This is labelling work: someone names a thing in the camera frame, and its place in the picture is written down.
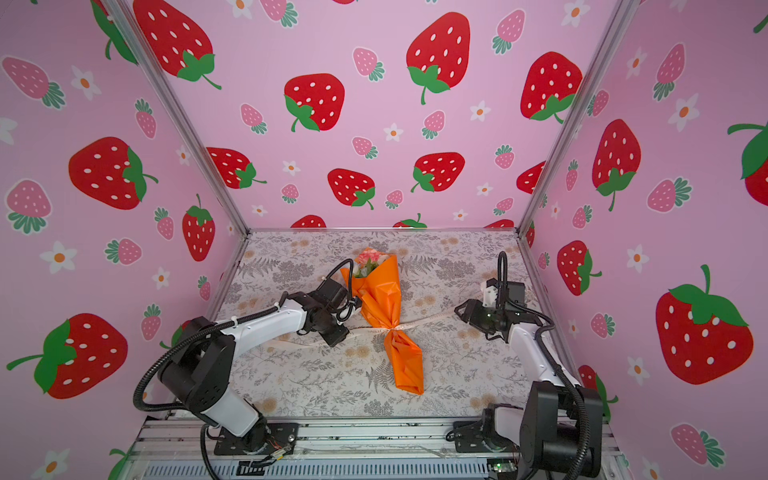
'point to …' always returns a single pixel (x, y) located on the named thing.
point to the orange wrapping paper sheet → (379, 295)
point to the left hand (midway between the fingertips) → (339, 329)
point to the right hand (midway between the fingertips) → (461, 311)
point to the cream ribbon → (414, 325)
